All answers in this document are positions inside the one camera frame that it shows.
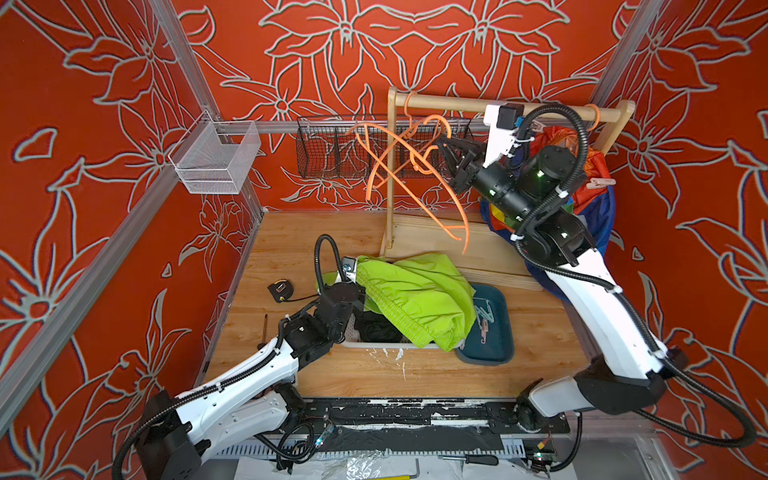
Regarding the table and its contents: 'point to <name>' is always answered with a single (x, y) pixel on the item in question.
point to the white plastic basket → (351, 339)
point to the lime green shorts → (424, 295)
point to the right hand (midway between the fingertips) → (447, 132)
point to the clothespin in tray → (486, 313)
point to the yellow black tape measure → (281, 289)
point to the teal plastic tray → (498, 348)
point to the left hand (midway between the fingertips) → (352, 274)
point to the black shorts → (375, 327)
